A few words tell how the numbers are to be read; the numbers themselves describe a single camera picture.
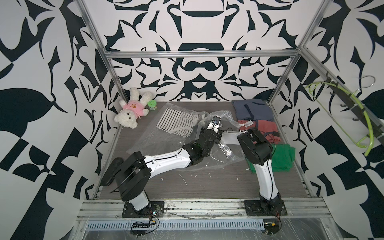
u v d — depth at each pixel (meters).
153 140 0.97
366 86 0.57
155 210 0.73
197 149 0.60
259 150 0.57
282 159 0.89
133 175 0.43
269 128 1.03
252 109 1.15
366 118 0.54
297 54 0.91
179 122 1.08
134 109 1.05
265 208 0.65
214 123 0.64
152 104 1.12
